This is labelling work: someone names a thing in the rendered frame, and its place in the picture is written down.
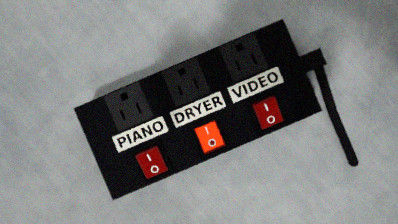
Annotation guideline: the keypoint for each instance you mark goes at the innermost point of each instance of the black power strip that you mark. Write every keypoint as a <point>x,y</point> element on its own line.
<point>205,106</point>

